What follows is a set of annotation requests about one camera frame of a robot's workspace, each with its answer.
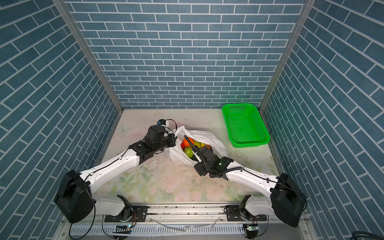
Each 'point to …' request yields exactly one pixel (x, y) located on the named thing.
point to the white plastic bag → (174, 150)
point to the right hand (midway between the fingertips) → (199, 161)
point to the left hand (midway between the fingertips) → (178, 136)
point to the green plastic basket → (244, 125)
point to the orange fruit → (186, 143)
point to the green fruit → (188, 151)
